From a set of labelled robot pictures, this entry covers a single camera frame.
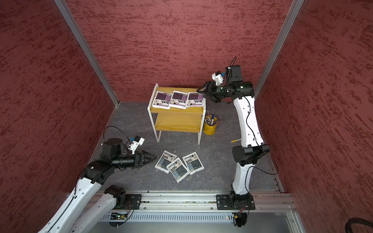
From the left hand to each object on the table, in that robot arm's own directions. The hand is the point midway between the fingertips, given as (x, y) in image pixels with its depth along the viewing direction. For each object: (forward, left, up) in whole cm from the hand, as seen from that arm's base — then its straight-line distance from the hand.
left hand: (153, 163), depth 67 cm
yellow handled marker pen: (+24, -48, -20) cm, 57 cm away
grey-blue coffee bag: (+10, -2, -20) cm, 22 cm away
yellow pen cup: (+31, -31, -12) cm, 45 cm away
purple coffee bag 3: (+28, -20, +15) cm, 38 cm away
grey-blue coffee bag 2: (+3, -10, -19) cm, 22 cm away
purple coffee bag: (+28, -2, +14) cm, 32 cm away
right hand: (+28, -22, +18) cm, 40 cm away
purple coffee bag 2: (+28, -11, +14) cm, 34 cm away
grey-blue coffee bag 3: (+8, -19, -20) cm, 29 cm away
